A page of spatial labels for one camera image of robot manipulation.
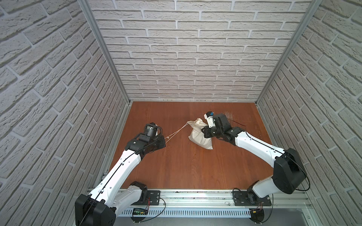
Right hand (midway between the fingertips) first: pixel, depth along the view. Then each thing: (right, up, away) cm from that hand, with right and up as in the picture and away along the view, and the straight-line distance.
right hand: (198, 131), depth 84 cm
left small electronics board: (-31, -41, -12) cm, 53 cm away
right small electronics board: (+29, -41, -14) cm, 52 cm away
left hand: (-20, -3, -4) cm, 21 cm away
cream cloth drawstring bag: (-1, -2, +4) cm, 5 cm away
